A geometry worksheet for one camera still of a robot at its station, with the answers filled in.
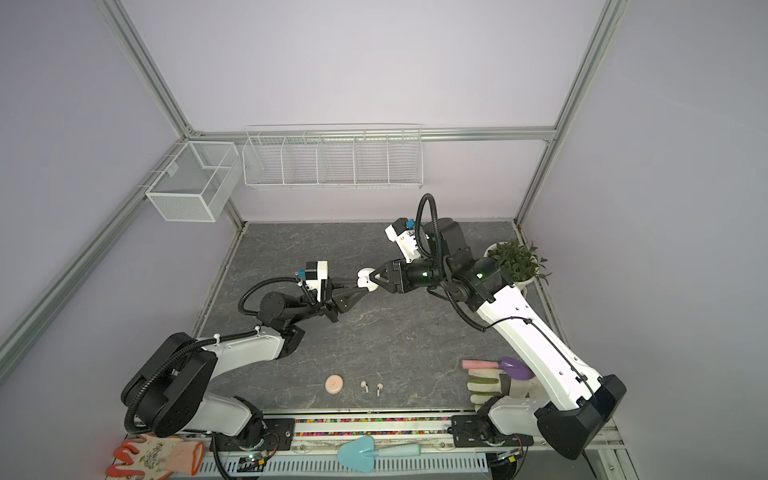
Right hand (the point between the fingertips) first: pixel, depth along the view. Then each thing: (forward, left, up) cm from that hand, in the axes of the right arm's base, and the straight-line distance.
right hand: (376, 278), depth 65 cm
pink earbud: (-13, +5, -32) cm, 35 cm away
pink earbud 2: (-14, +1, -32) cm, 35 cm away
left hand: (-1, +2, -4) cm, 5 cm away
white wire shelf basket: (+51, +17, -2) cm, 54 cm away
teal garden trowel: (-29, +5, -32) cm, 43 cm away
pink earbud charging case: (-14, +13, -31) cm, 36 cm away
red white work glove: (-31, +53, -29) cm, 67 cm away
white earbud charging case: (0, +3, -1) cm, 3 cm away
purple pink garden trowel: (-8, -37, -33) cm, 50 cm away
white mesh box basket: (+41, +62, -5) cm, 74 cm away
